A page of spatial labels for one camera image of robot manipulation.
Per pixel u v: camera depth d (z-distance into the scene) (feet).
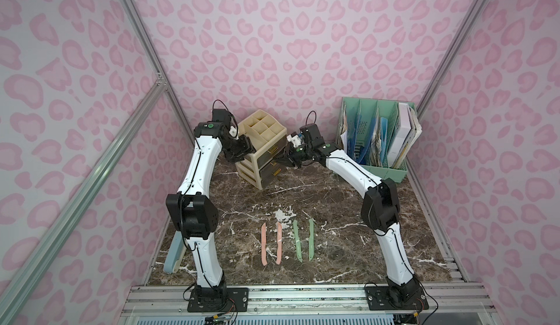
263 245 2.81
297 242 2.82
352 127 3.21
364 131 3.82
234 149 2.42
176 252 2.57
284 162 2.80
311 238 2.86
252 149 2.75
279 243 2.81
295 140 2.85
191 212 1.65
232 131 3.07
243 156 2.57
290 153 2.62
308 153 2.45
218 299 2.17
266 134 2.96
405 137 3.09
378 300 2.37
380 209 1.86
